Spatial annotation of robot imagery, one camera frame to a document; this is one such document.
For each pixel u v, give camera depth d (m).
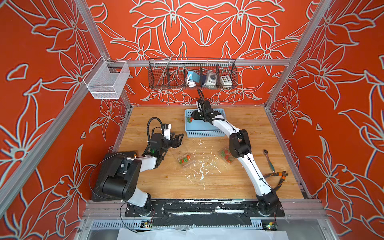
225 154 0.90
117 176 0.50
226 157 0.90
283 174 0.83
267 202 0.63
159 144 0.69
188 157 0.90
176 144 0.81
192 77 0.84
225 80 0.95
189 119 1.09
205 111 0.89
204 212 0.73
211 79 0.91
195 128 1.05
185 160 0.88
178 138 0.81
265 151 0.92
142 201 0.60
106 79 0.93
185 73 0.86
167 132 0.79
